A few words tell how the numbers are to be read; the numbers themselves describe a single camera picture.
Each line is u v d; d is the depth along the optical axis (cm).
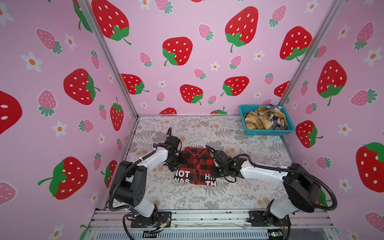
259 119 105
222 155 68
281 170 48
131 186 45
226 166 66
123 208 47
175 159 76
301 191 44
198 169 86
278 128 101
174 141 75
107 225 73
